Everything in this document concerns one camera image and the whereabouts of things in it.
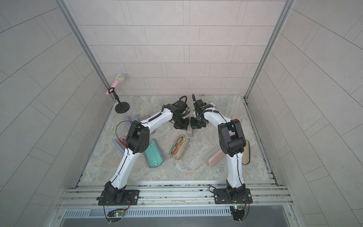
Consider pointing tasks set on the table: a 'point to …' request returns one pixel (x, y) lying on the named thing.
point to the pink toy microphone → (119, 78)
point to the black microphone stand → (121, 108)
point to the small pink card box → (212, 104)
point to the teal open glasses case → (153, 154)
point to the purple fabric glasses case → (127, 121)
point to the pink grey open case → (214, 156)
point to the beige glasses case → (179, 147)
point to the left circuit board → (116, 213)
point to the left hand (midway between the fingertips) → (191, 127)
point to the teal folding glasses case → (193, 133)
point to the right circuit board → (238, 212)
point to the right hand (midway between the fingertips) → (193, 126)
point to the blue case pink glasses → (121, 144)
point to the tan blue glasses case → (135, 117)
